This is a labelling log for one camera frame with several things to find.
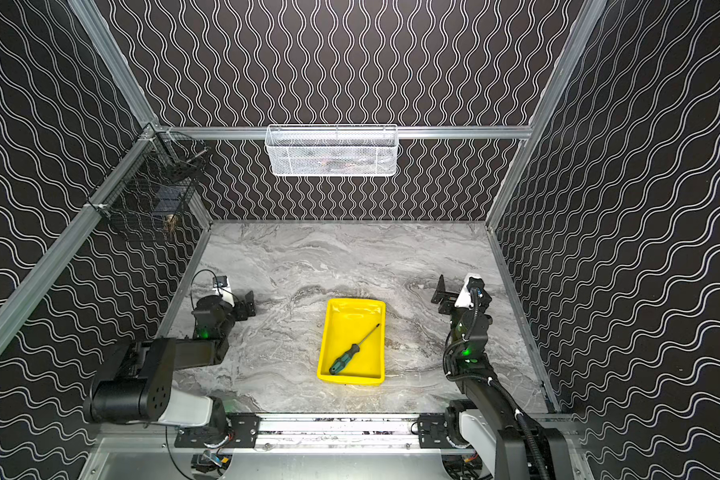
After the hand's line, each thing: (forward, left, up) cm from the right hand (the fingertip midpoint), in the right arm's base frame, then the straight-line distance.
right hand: (463, 280), depth 80 cm
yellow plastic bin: (-3, +33, -18) cm, 38 cm away
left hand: (+2, +64, -11) cm, 65 cm away
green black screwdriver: (-15, +32, -16) cm, 39 cm away
